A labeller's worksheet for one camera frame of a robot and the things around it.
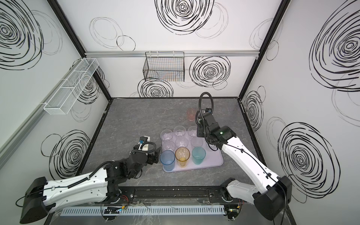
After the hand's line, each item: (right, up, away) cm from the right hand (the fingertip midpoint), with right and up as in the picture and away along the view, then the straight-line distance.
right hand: (199, 128), depth 78 cm
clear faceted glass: (-20, -6, +16) cm, 26 cm away
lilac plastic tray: (+10, -20, +9) cm, 23 cm away
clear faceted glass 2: (-11, -5, +18) cm, 22 cm away
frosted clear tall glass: (0, -10, +11) cm, 15 cm away
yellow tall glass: (-9, -15, +1) cm, 18 cm away
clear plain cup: (-10, -10, +10) cm, 18 cm away
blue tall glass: (-18, -18, +3) cm, 26 cm away
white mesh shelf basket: (-72, +20, -1) cm, 75 cm away
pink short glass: (-3, +8, +30) cm, 31 cm away
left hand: (-25, -10, -1) cm, 27 cm away
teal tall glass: (0, -15, +1) cm, 16 cm away
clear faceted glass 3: (-3, -4, +16) cm, 17 cm away
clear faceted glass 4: (-19, -13, +15) cm, 27 cm away
